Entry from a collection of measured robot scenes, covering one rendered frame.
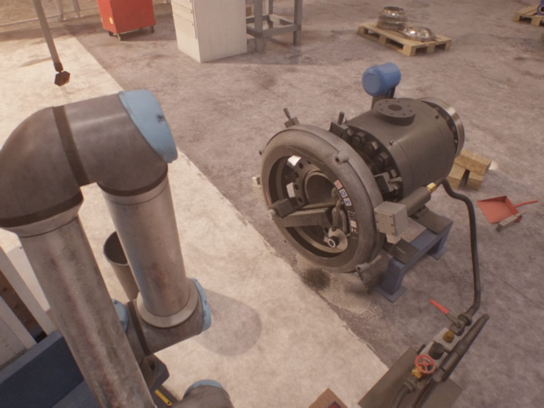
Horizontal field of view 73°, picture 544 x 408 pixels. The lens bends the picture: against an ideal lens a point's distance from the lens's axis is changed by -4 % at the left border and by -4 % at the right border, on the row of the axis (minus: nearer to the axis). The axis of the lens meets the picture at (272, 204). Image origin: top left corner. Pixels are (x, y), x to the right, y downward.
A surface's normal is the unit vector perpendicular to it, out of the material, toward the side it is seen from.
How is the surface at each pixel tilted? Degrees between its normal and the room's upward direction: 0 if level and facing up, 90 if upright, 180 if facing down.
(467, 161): 90
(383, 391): 0
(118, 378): 70
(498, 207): 0
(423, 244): 0
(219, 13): 90
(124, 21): 90
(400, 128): 20
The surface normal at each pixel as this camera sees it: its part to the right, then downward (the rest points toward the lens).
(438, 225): 0.00, -0.76
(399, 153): 0.41, -0.29
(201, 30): 0.57, 0.53
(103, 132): 0.38, 0.03
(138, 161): 0.50, 0.70
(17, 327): 0.79, 0.40
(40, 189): 0.55, 0.28
